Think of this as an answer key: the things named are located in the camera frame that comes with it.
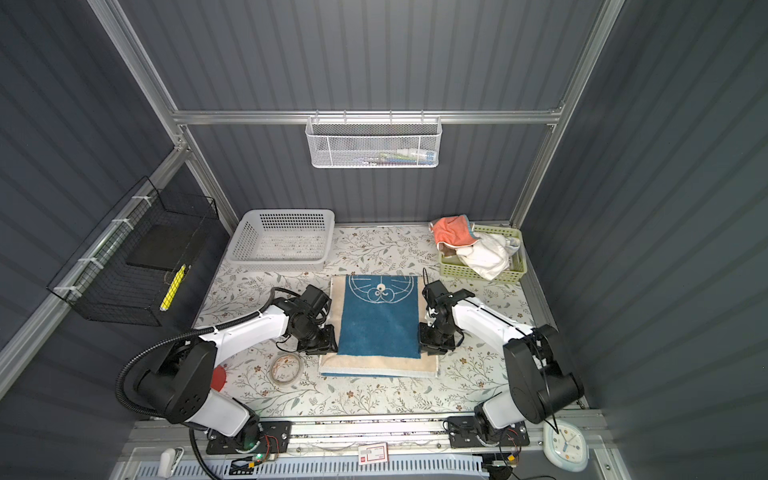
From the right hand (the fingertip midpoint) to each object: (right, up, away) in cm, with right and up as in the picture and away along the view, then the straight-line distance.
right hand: (425, 353), depth 85 cm
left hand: (-26, 0, +1) cm, 26 cm away
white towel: (+23, +28, +14) cm, 39 cm away
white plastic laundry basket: (-53, +34, +31) cm, 70 cm away
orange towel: (+12, +36, +17) cm, 42 cm away
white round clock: (+32, -17, -14) cm, 39 cm away
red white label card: (-14, -19, -14) cm, 28 cm away
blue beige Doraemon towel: (-14, +7, +7) cm, 17 cm away
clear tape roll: (-40, -5, 0) cm, 40 cm away
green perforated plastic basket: (+11, +24, +15) cm, 30 cm away
